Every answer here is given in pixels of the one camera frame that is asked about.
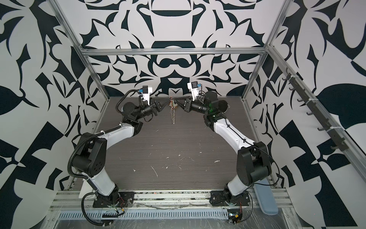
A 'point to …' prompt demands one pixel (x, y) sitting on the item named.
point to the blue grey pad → (266, 197)
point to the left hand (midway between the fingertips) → (170, 96)
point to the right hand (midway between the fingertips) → (176, 100)
